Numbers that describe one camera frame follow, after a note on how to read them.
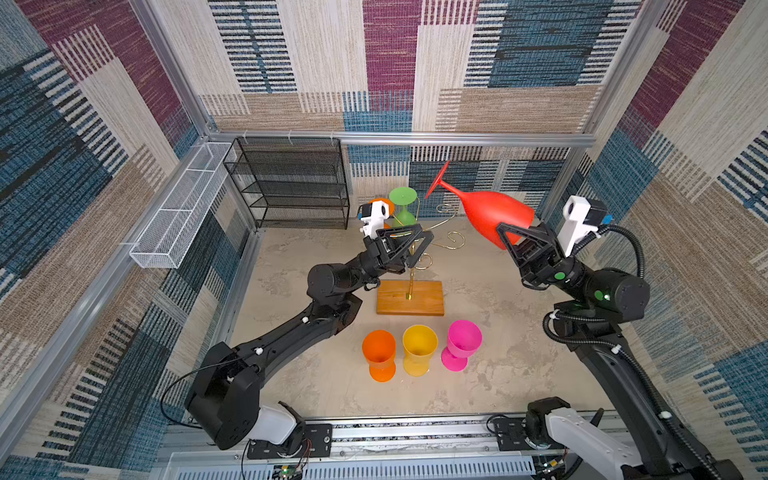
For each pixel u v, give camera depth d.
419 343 0.80
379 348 0.77
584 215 0.43
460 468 0.78
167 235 0.72
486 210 0.51
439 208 0.78
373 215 0.58
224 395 0.42
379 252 0.52
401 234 0.52
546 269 0.46
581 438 0.54
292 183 1.10
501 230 0.48
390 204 0.79
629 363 0.45
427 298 0.96
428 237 0.56
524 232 0.47
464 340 0.80
